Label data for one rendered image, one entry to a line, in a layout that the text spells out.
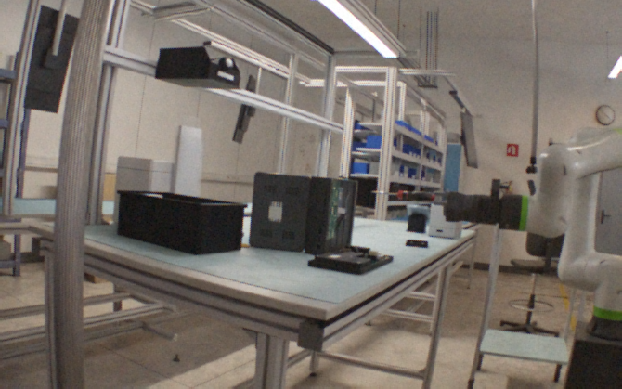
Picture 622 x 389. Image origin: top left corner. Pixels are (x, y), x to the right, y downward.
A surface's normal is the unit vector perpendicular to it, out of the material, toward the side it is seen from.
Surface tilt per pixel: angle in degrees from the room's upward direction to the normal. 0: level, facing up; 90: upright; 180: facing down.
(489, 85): 90
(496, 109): 90
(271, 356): 90
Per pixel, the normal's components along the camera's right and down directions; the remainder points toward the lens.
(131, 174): -0.46, -0.06
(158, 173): 0.88, 0.08
